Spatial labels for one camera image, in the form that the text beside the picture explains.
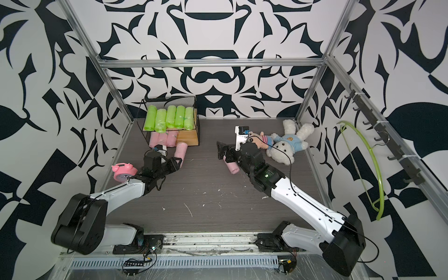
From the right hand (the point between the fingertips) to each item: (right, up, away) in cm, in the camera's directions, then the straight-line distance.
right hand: (227, 139), depth 73 cm
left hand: (-24, -9, +18) cm, 31 cm away
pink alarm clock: (-50, -16, +12) cm, 54 cm away
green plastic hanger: (+50, -23, -16) cm, 57 cm away
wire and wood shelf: (-22, +1, +38) cm, 44 cm away
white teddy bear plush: (+31, -3, +21) cm, 38 cm away
